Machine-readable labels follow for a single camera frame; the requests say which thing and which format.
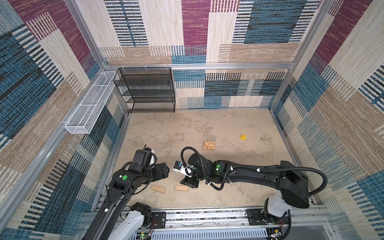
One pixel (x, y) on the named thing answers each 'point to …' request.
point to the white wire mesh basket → (83, 120)
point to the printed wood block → (158, 188)
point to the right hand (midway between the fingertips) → (184, 178)
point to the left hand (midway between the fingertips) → (163, 169)
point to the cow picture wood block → (209, 143)
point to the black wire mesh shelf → (146, 90)
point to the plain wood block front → (181, 188)
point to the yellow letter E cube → (243, 137)
